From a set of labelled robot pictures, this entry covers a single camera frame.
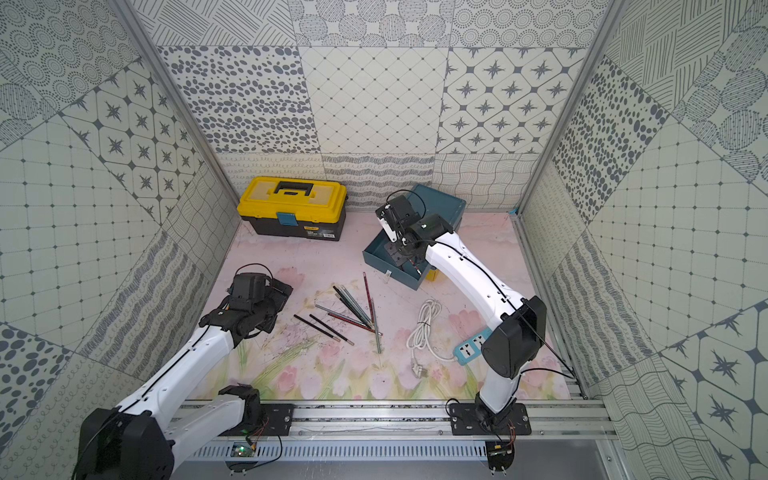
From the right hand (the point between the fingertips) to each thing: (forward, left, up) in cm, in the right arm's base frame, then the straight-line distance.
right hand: (407, 249), depth 81 cm
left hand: (-8, +36, -10) cm, 38 cm away
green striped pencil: (-10, +13, -23) cm, 28 cm away
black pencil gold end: (-14, +23, -23) cm, 36 cm away
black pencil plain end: (-6, +18, -23) cm, 30 cm away
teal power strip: (-20, -18, -21) cm, 34 cm away
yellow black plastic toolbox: (+21, +36, -4) cm, 42 cm away
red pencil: (-12, +16, -22) cm, 30 cm away
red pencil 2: (-5, -2, -2) cm, 6 cm away
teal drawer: (-7, -1, -2) cm, 8 cm away
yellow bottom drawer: (+4, -9, -19) cm, 21 cm away
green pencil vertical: (-13, +9, -23) cm, 28 cm away
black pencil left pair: (-13, +28, -22) cm, 38 cm away
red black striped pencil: (-3, +12, -22) cm, 26 cm away
